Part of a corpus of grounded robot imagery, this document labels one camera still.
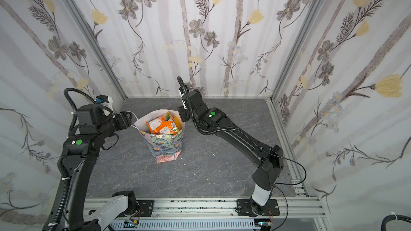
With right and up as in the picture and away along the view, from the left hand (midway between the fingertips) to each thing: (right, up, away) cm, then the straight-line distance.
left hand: (127, 113), depth 69 cm
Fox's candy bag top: (+15, -5, +8) cm, 18 cm away
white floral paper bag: (+14, -17, +9) cm, 24 cm away
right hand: (+25, +4, +3) cm, 26 cm away
